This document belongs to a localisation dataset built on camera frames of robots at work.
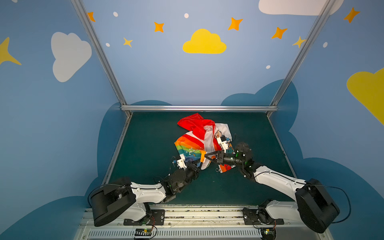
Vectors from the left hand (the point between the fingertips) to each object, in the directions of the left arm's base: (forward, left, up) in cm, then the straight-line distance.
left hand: (204, 158), depth 75 cm
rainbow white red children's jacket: (+25, -4, -17) cm, 30 cm away
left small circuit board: (-30, +30, -21) cm, 47 cm away
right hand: (+1, -1, +1) cm, 2 cm away
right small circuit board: (-30, -32, -22) cm, 49 cm away
